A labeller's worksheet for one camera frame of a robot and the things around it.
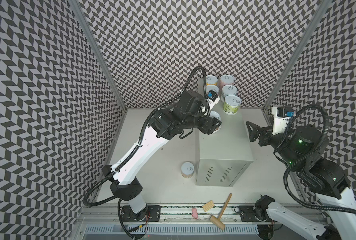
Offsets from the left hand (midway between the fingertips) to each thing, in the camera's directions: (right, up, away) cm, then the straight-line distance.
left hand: (212, 120), depth 60 cm
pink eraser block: (-6, -46, +13) cm, 48 cm away
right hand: (+17, -2, -3) cm, 18 cm away
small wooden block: (+1, -44, +15) cm, 47 cm away
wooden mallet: (+4, -49, +11) cm, 50 cm away
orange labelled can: (-10, -28, +22) cm, 37 cm away
